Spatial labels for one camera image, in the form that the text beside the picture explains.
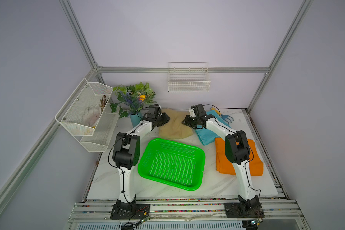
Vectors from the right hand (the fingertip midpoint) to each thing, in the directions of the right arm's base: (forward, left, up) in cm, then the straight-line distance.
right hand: (183, 123), depth 102 cm
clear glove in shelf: (-12, +51, +23) cm, 57 cm away
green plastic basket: (-27, +6, -8) cm, 29 cm away
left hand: (+2, +10, +3) cm, 10 cm away
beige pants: (-5, +6, 0) cm, 8 cm away
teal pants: (-7, -15, -5) cm, 18 cm away
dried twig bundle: (-3, +47, +24) cm, 53 cm away
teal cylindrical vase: (-5, +32, +10) cm, 34 cm away
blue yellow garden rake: (+12, -34, -7) cm, 37 cm away
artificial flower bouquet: (-3, +30, +26) cm, 40 cm away
